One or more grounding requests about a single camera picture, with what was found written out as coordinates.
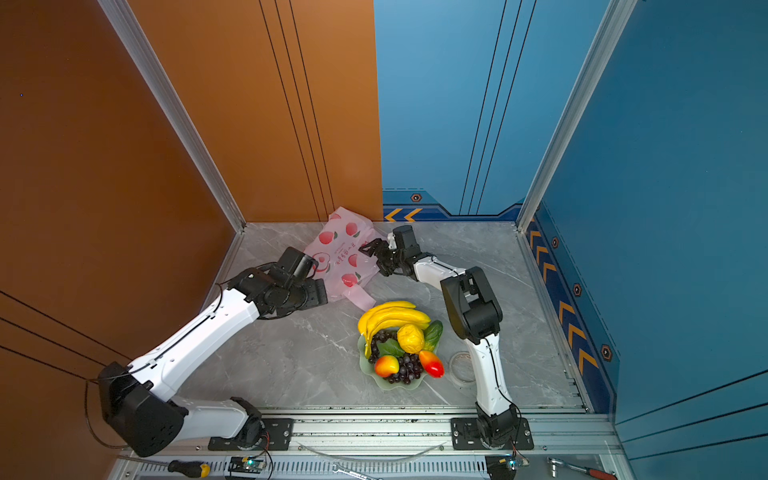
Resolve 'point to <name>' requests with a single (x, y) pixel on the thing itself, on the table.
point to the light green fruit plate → (369, 369)
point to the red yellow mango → (386, 366)
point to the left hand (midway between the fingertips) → (317, 293)
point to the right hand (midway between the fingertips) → (365, 255)
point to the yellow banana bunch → (389, 314)
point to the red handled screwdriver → (594, 473)
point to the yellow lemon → (410, 338)
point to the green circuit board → (246, 464)
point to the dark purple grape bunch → (385, 343)
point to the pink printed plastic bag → (343, 267)
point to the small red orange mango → (432, 364)
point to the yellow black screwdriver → (179, 467)
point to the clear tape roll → (462, 367)
